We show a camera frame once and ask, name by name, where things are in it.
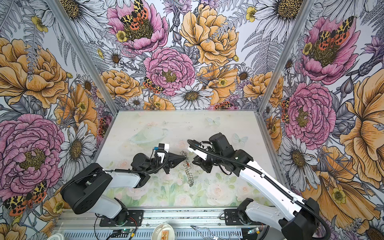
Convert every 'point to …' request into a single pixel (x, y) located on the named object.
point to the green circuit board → (123, 231)
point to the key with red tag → (188, 164)
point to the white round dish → (163, 231)
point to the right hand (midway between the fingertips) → (196, 164)
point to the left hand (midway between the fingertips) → (186, 160)
